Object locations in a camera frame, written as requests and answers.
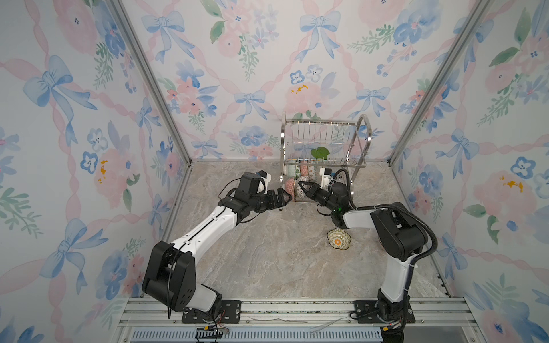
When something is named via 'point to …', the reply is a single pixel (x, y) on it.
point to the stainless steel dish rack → (323, 143)
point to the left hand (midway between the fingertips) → (285, 197)
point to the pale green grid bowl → (291, 170)
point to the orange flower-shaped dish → (339, 239)
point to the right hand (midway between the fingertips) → (299, 181)
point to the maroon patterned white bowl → (299, 194)
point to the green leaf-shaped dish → (320, 153)
